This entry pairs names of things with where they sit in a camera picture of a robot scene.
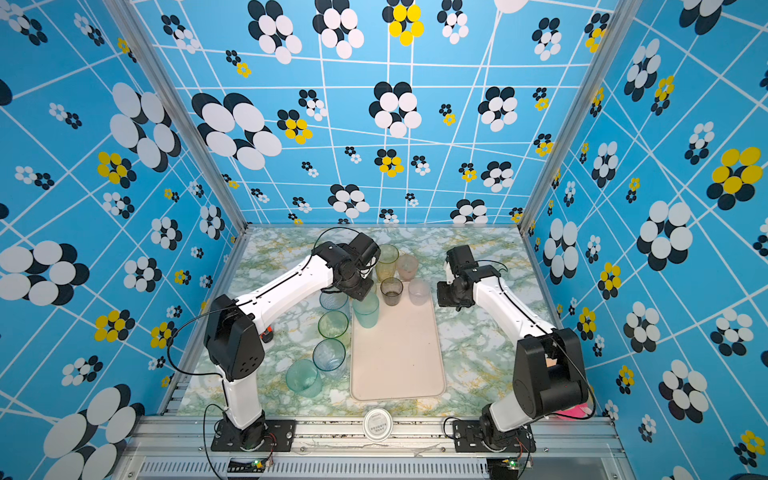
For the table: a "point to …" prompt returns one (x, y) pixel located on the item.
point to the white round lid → (378, 425)
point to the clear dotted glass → (419, 290)
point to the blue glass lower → (329, 356)
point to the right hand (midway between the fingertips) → (448, 297)
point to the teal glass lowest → (303, 378)
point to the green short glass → (333, 324)
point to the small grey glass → (391, 289)
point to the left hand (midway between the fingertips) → (362, 288)
